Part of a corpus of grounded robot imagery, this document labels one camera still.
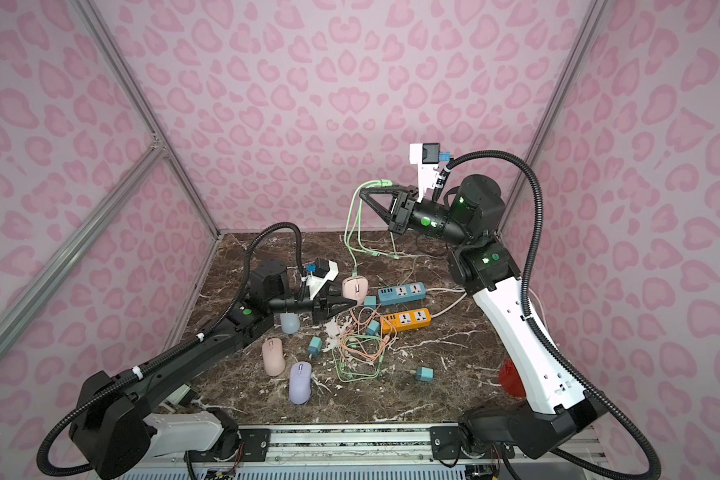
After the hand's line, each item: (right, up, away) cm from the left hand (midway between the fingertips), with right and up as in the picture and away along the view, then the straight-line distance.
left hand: (354, 296), depth 69 cm
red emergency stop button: (+41, -23, +10) cm, 48 cm away
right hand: (+2, +19, -17) cm, 26 cm away
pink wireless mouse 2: (-24, -20, +17) cm, 35 cm away
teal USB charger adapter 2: (+18, -22, +11) cm, 31 cm away
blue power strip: (+14, -3, +29) cm, 32 cm away
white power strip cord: (+33, -2, +33) cm, 47 cm away
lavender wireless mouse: (-15, -25, +12) cm, 32 cm away
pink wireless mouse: (+1, +2, -3) cm, 4 cm away
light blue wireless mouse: (-19, -9, +14) cm, 25 cm away
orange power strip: (+15, -10, +23) cm, 29 cm away
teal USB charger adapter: (+4, -12, +21) cm, 24 cm away
